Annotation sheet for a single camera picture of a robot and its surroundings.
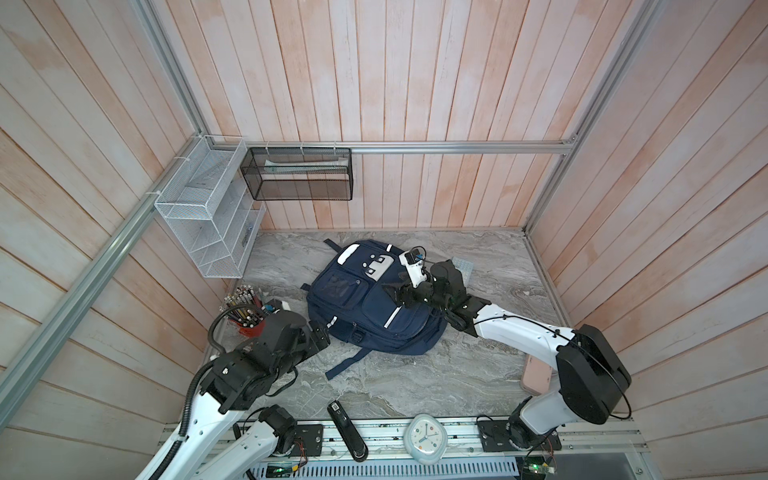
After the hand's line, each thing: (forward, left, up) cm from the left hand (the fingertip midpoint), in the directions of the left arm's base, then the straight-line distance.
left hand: (316, 342), depth 70 cm
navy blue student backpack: (+19, -5, -11) cm, 23 cm away
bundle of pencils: (+2, +12, +14) cm, 18 cm away
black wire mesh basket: (+63, +14, +4) cm, 65 cm away
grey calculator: (+37, -47, -19) cm, 63 cm away
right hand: (+19, -18, -1) cm, 26 cm away
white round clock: (-17, -26, -17) cm, 36 cm away
